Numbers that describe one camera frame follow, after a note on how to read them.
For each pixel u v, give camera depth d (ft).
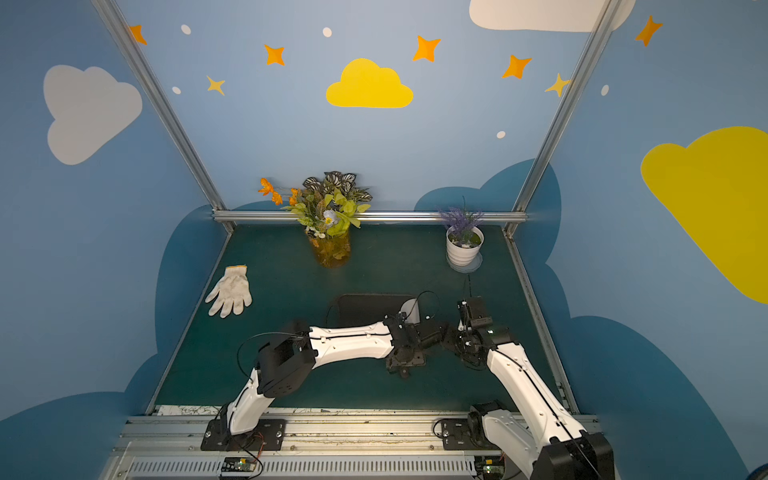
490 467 2.36
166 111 2.83
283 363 1.66
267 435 2.44
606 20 2.30
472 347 1.93
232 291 3.32
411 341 2.11
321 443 2.41
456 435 2.46
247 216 4.15
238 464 2.35
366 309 3.29
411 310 3.28
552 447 1.32
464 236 3.31
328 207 3.12
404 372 2.72
